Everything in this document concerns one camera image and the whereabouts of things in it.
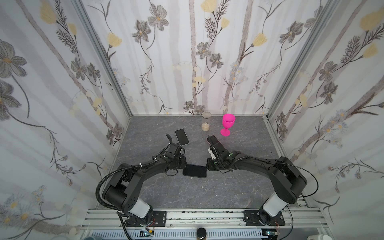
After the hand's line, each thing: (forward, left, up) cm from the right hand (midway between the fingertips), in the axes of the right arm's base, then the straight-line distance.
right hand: (202, 163), depth 87 cm
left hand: (+3, +11, -3) cm, 12 cm away
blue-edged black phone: (+21, -9, -9) cm, 25 cm away
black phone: (-2, +4, -8) cm, 9 cm away
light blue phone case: (+24, +14, -10) cm, 30 cm away
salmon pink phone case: (+13, -16, -5) cm, 21 cm away
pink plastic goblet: (+29, -18, +6) cm, 34 cm away
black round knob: (-34, +1, +5) cm, 35 cm away
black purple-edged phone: (+24, +14, -10) cm, 30 cm away
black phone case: (-2, +4, -8) cm, 9 cm away
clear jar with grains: (+31, -3, -5) cm, 32 cm away
